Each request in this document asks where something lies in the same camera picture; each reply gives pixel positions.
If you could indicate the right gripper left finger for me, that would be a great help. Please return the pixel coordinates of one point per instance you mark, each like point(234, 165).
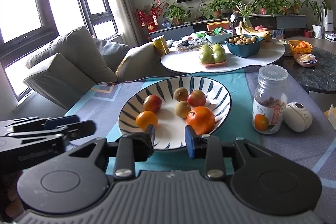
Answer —
point(131, 148)

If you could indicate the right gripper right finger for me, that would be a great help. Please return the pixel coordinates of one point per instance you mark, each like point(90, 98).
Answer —
point(208, 148)

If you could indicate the small orange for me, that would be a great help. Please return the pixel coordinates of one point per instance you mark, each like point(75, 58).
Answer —
point(146, 118)

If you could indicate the large orange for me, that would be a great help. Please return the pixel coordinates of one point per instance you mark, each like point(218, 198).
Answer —
point(201, 119)

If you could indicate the red apple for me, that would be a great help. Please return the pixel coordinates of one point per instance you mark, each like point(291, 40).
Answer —
point(196, 98)
point(152, 103)

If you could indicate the brown kiwi fruit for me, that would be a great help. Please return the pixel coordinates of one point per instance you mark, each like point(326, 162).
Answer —
point(182, 109)

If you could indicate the brown round fruit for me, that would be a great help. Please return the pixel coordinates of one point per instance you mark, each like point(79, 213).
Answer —
point(181, 94)

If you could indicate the grey sofa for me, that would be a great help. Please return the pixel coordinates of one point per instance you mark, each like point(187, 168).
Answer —
point(66, 68)

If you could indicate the clear snack jar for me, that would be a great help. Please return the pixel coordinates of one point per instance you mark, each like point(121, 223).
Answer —
point(270, 99)

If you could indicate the round white coffee table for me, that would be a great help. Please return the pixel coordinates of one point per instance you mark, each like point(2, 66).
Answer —
point(198, 60)

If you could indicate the green pears on tray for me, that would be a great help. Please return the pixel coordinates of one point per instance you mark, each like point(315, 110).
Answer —
point(212, 55)

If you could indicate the white round gadget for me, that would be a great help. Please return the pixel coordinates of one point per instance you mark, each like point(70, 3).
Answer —
point(297, 117)

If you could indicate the grey cushion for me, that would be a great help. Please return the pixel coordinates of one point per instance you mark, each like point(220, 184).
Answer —
point(112, 52)

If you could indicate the yellow tin can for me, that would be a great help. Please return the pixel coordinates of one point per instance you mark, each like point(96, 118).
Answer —
point(160, 45)

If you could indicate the blue grey tablecloth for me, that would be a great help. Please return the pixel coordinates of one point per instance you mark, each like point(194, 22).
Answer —
point(313, 148)

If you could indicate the glass plate with snacks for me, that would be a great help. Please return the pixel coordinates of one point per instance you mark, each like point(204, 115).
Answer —
point(187, 42)

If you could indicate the teal bowl of longans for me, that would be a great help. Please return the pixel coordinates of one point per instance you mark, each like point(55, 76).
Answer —
point(244, 45)

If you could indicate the light blue snack tray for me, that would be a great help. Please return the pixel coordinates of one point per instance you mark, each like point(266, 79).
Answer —
point(218, 36)

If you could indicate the banana bunch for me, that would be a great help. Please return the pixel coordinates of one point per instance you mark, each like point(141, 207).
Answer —
point(242, 29)

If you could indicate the orange box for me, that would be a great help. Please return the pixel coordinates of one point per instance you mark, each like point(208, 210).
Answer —
point(213, 25)

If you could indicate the pink snack dish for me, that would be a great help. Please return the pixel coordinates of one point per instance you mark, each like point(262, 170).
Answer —
point(305, 59)

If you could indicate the red flower decoration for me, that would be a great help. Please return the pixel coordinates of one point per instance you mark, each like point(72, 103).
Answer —
point(149, 15)

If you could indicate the dark marble round table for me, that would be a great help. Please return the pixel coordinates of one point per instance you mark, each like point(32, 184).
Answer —
point(319, 78)

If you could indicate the orange basket of tangerines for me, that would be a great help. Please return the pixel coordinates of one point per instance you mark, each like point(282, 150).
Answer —
point(299, 46)

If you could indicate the potted green plant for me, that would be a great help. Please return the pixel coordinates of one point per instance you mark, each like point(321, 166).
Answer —
point(177, 14)

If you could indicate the spider plant in vase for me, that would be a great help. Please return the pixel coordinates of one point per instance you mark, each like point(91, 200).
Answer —
point(246, 10)

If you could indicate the tall plant in white pot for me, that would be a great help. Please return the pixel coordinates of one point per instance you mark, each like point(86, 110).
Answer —
point(319, 10)

